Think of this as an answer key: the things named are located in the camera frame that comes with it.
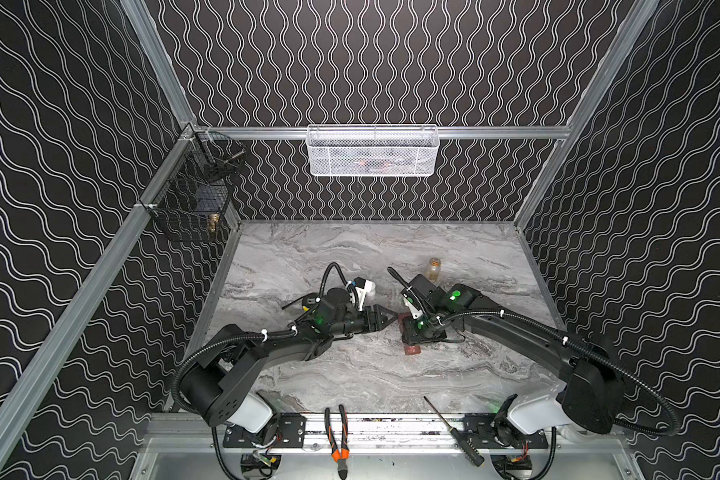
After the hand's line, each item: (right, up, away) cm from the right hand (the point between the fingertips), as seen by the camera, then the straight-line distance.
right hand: (409, 339), depth 80 cm
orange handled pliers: (-18, -25, -9) cm, 32 cm away
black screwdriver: (+12, -23, -9) cm, 28 cm away
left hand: (-2, +5, -2) cm, 6 cm away
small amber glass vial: (+11, +18, +18) cm, 28 cm away
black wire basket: (-65, +40, +12) cm, 77 cm away
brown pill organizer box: (+1, -3, 0) cm, 3 cm away
